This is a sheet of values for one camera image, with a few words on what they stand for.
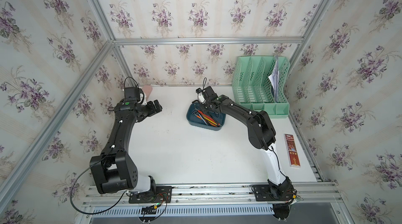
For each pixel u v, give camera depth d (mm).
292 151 859
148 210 716
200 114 1012
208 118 1001
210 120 987
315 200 731
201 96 800
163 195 720
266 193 728
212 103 740
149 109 732
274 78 885
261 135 566
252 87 1186
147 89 1161
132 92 629
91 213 357
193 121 981
